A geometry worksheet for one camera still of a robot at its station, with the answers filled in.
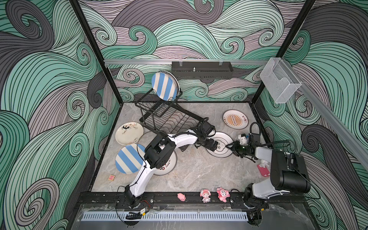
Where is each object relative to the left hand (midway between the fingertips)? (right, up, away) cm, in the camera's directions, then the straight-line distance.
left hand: (212, 144), depth 93 cm
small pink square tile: (-61, -16, -12) cm, 64 cm away
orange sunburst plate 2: (+22, +16, +17) cm, 32 cm away
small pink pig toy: (-21, -23, -20) cm, 37 cm away
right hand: (+10, -1, 0) cm, 10 cm away
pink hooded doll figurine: (-8, -21, -20) cm, 30 cm away
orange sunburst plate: (-24, +45, +13) cm, 53 cm away
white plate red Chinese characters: (-28, -12, -9) cm, 31 cm away
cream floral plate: (-59, +6, +9) cm, 60 cm away
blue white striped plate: (-31, +38, -4) cm, 49 cm away
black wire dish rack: (-33, +18, +16) cm, 41 cm away
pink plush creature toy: (+1, -21, -20) cm, 29 cm away
